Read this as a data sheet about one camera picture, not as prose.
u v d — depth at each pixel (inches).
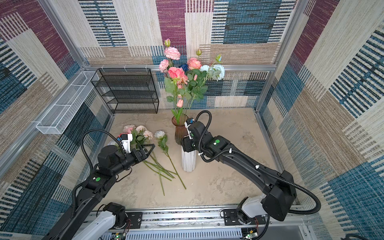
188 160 31.4
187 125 27.0
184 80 30.8
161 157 37.6
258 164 17.7
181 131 36.1
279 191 15.5
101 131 23.9
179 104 32.7
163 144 38.9
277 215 17.8
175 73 28.6
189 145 26.3
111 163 21.5
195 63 30.6
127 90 43.8
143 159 25.0
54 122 27.6
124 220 27.7
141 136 39.0
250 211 24.0
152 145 27.1
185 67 32.0
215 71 28.6
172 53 27.2
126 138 26.4
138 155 24.9
